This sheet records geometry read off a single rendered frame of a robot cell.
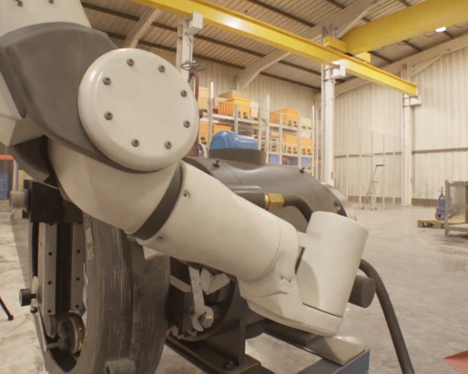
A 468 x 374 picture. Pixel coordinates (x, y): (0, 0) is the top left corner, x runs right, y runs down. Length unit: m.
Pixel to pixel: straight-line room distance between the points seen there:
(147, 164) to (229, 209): 0.09
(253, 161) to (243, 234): 0.91
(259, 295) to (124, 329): 0.40
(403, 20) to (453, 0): 1.61
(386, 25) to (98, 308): 13.18
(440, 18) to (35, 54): 12.48
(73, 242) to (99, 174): 0.78
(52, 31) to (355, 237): 0.31
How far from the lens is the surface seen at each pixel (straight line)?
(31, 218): 0.88
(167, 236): 0.25
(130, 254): 0.64
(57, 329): 1.07
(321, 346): 1.30
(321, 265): 0.36
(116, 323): 0.67
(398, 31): 13.13
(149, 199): 0.23
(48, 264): 0.99
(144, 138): 0.21
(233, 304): 0.95
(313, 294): 0.36
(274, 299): 0.31
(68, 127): 0.20
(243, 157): 1.16
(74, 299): 1.04
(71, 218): 0.97
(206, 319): 0.63
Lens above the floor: 0.80
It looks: 2 degrees up
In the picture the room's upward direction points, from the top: 1 degrees clockwise
